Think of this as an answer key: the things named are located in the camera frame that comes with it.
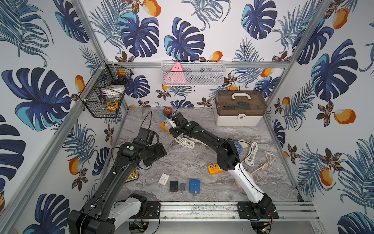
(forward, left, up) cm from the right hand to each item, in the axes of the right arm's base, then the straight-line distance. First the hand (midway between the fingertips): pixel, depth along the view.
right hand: (174, 128), depth 101 cm
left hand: (-26, +3, +13) cm, 29 cm away
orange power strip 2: (+2, +8, -1) cm, 8 cm away
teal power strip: (+17, +12, -4) cm, 21 cm away
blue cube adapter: (-38, -14, -2) cm, 40 cm away
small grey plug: (-37, -7, -6) cm, 38 cm away
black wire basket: (+2, +38, +27) cm, 47 cm away
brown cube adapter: (+14, +6, +3) cm, 15 cm away
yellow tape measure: (-3, +32, +24) cm, 40 cm away
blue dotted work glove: (-9, -45, -5) cm, 46 cm away
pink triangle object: (+18, -2, +29) cm, 34 cm away
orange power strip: (-27, -26, -4) cm, 38 cm away
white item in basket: (+1, +32, +31) cm, 44 cm away
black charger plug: (-37, -3, -4) cm, 38 cm away
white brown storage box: (+6, -43, +14) cm, 46 cm away
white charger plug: (-34, +4, -5) cm, 34 cm away
